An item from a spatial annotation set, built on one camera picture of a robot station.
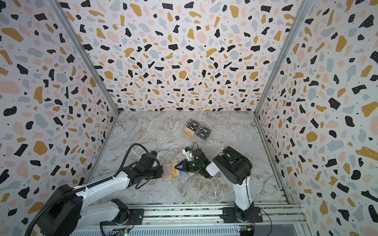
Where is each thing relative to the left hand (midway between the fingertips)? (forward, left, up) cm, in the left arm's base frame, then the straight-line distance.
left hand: (168, 170), depth 86 cm
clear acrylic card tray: (+25, -16, 0) cm, 29 cm away
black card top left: (+31, -14, +4) cm, 35 cm away
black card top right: (+25, -21, +4) cm, 33 cm away
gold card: (0, -4, -2) cm, 4 cm away
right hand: (+2, -5, -1) cm, 6 cm away
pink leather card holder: (0, +1, -3) cm, 3 cm away
